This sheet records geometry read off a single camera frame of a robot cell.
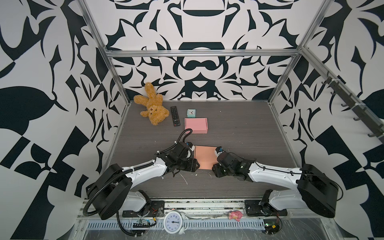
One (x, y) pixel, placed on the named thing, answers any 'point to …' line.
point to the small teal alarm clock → (191, 113)
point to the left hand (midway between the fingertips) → (197, 162)
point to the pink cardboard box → (197, 125)
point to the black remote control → (175, 118)
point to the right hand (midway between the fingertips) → (214, 168)
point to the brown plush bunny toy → (156, 112)
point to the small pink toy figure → (235, 214)
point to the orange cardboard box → (205, 156)
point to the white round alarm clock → (175, 222)
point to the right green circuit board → (271, 228)
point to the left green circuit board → (144, 223)
